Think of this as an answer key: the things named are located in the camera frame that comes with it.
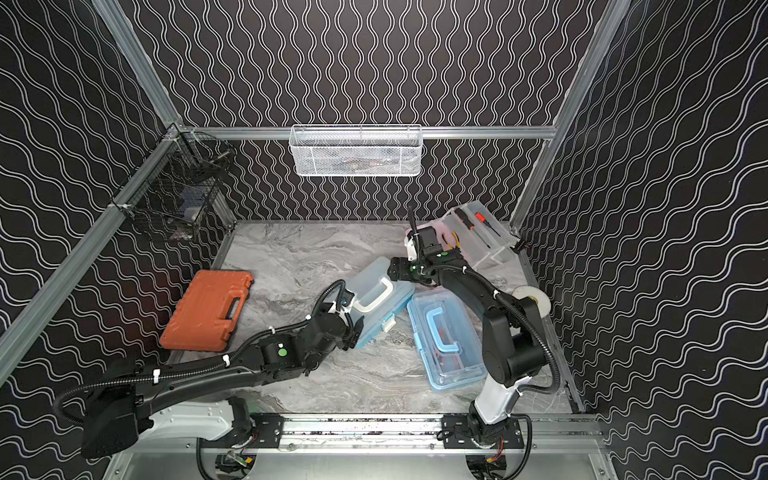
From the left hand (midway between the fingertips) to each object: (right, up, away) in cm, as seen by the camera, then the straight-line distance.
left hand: (352, 308), depth 76 cm
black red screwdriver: (+35, +29, +31) cm, 55 cm away
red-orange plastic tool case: (-45, -4, +13) cm, 47 cm away
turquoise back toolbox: (+6, +1, +9) cm, 11 cm away
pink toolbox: (+40, +22, +25) cm, 52 cm away
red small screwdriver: (+43, +26, +29) cm, 58 cm away
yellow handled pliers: (+33, +19, +28) cm, 47 cm away
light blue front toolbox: (+25, -7, +4) cm, 27 cm away
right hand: (+13, +9, +15) cm, 22 cm away
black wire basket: (-58, +33, +16) cm, 68 cm away
